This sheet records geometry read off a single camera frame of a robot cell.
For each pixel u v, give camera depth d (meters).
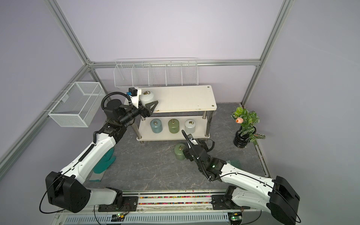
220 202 0.74
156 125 0.91
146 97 0.65
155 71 0.98
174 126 0.91
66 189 0.40
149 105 0.65
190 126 0.90
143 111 0.64
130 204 0.74
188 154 0.70
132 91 0.58
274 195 0.41
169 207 0.74
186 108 0.71
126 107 0.61
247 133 0.74
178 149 0.85
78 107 0.83
